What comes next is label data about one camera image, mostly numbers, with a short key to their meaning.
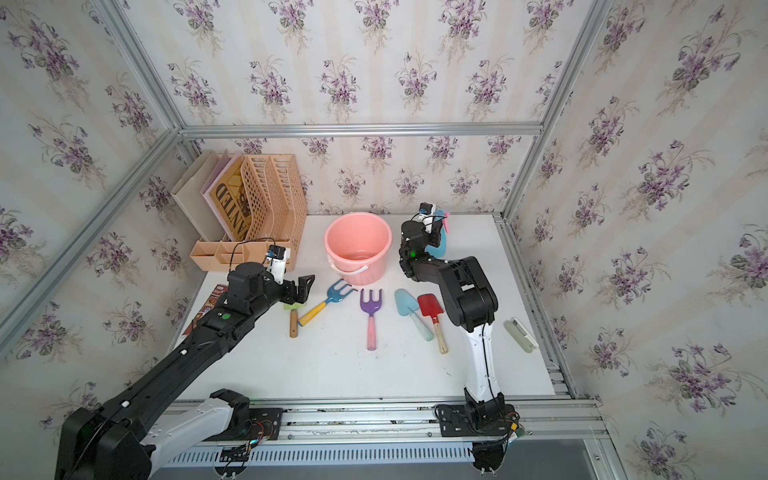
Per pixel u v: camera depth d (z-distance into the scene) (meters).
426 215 0.86
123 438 0.38
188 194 0.88
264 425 0.72
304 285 0.73
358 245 1.10
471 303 0.57
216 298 0.96
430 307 0.93
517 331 0.87
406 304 0.96
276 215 1.12
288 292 0.70
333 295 0.97
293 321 0.90
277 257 0.68
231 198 0.96
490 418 0.64
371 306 0.93
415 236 0.79
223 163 0.96
